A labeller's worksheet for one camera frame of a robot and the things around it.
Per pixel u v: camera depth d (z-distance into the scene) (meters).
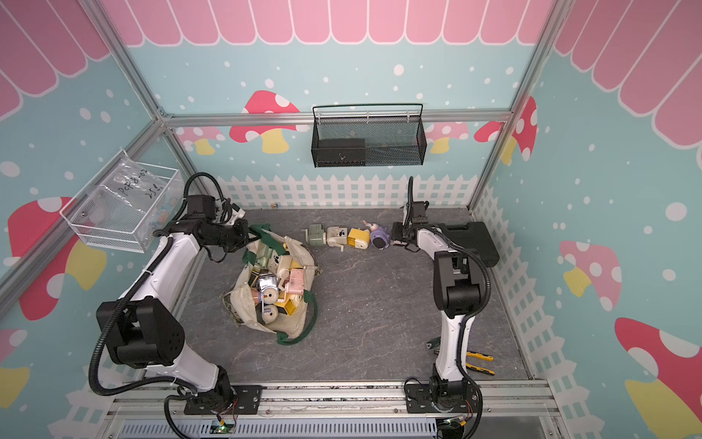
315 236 1.05
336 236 1.06
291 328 0.82
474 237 1.03
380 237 1.03
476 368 0.78
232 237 0.74
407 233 0.77
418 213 0.81
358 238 1.05
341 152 0.89
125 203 0.71
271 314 0.84
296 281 0.85
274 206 1.24
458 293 0.55
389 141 0.93
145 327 0.45
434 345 0.83
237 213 0.81
